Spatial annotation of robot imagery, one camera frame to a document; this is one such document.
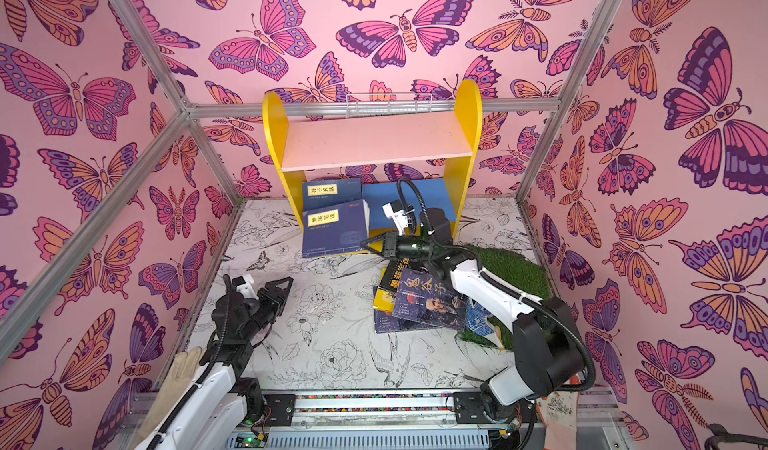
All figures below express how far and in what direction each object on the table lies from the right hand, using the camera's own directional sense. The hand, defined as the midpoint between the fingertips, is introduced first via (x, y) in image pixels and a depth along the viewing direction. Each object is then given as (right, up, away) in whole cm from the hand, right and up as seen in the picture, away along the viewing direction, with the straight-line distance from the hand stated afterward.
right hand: (362, 244), depth 73 cm
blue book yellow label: (-12, +15, +20) cm, 27 cm away
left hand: (-20, -10, +9) cm, 24 cm away
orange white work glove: (+48, -41, -1) cm, 63 cm away
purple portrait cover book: (+16, -17, +15) cm, 27 cm away
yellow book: (+5, -18, +17) cm, 25 cm away
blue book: (-7, +3, +5) cm, 10 cm away
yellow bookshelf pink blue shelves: (+14, +29, +40) cm, 51 cm away
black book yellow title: (+8, -10, +22) cm, 25 cm away
